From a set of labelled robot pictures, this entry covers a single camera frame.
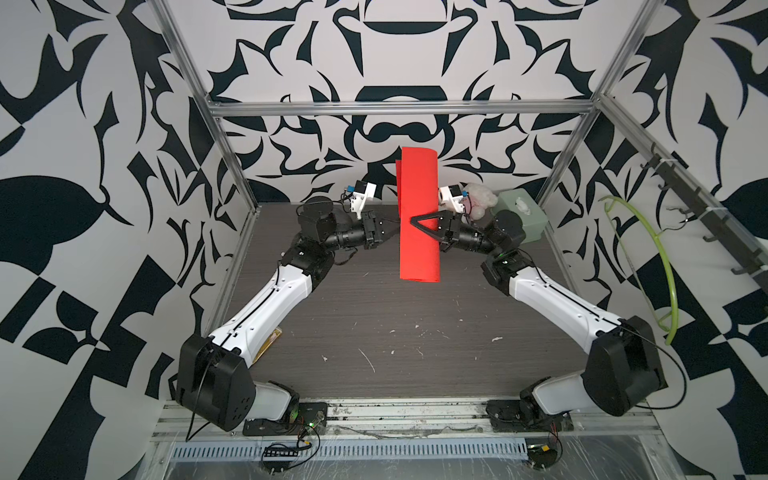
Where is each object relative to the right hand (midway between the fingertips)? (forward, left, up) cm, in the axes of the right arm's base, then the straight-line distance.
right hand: (413, 229), depth 64 cm
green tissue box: (+35, -46, -31) cm, 65 cm away
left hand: (+3, +1, 0) cm, 3 cm away
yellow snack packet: (-11, +39, -36) cm, 55 cm away
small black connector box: (-37, -30, -40) cm, 62 cm away
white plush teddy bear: (+38, -27, -30) cm, 56 cm away
